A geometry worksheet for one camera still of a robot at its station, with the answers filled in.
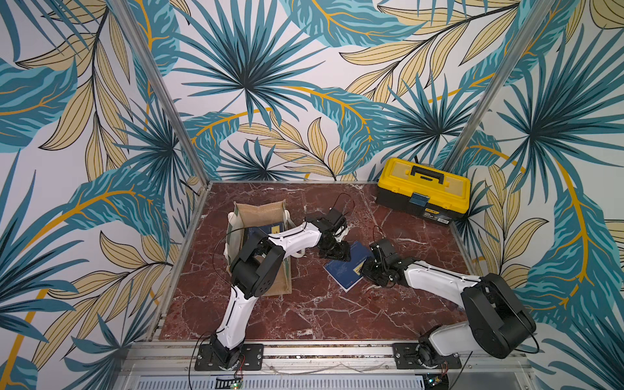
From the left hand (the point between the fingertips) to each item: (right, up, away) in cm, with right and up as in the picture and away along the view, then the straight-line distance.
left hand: (344, 261), depth 91 cm
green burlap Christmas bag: (-27, +17, -5) cm, 32 cm away
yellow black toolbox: (+33, +27, +6) cm, 43 cm away
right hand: (+6, -4, 0) cm, 7 cm away
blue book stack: (+1, -5, 0) cm, 5 cm away
